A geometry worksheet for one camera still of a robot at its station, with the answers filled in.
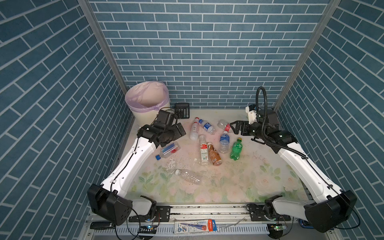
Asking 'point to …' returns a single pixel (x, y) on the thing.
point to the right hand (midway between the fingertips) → (236, 122)
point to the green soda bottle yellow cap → (236, 149)
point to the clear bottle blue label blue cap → (207, 127)
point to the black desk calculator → (182, 110)
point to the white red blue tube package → (183, 227)
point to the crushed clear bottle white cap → (189, 176)
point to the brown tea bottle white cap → (215, 156)
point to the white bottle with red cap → (194, 132)
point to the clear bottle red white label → (204, 150)
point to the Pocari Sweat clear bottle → (224, 142)
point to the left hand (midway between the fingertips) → (179, 133)
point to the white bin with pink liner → (145, 98)
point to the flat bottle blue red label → (168, 151)
